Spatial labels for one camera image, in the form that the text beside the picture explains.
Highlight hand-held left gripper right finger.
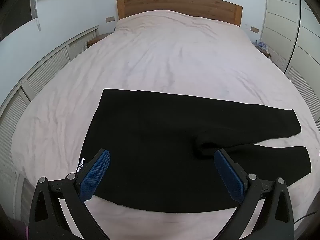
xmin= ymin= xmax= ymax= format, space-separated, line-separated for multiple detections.
xmin=210 ymin=149 xmax=295 ymax=240

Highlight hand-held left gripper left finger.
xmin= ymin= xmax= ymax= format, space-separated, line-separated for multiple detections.
xmin=28 ymin=148 xmax=111 ymax=240

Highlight black pants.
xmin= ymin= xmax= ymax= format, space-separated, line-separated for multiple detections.
xmin=79 ymin=88 xmax=312 ymax=212

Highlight white louvered cabinet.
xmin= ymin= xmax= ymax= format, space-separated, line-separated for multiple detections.
xmin=0 ymin=25 xmax=99 ymax=230

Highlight wooden nightstand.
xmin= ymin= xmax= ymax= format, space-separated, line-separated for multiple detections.
xmin=255 ymin=44 xmax=271 ymax=58
xmin=87 ymin=32 xmax=112 ymax=46

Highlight bed with pink sheet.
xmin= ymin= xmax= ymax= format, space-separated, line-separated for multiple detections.
xmin=11 ymin=9 xmax=320 ymax=240

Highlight wooden headboard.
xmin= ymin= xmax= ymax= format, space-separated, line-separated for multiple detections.
xmin=116 ymin=0 xmax=243 ymax=27

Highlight window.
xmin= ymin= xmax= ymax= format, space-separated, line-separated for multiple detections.
xmin=0 ymin=0 xmax=42 ymax=43

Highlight black cable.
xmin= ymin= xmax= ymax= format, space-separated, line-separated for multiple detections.
xmin=294 ymin=211 xmax=318 ymax=224

